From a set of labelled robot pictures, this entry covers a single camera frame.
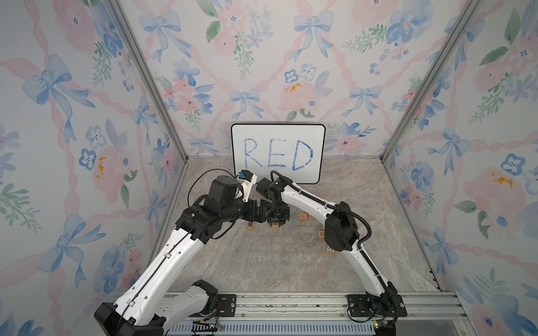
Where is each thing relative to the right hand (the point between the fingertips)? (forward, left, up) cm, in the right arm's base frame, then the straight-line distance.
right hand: (273, 223), depth 91 cm
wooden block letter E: (-2, -1, 0) cm, 2 cm away
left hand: (-5, +2, +24) cm, 25 cm away
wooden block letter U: (-10, -10, +24) cm, 28 cm away
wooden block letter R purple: (-1, +10, 0) cm, 10 cm away
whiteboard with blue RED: (+27, -11, +17) cm, 34 cm away
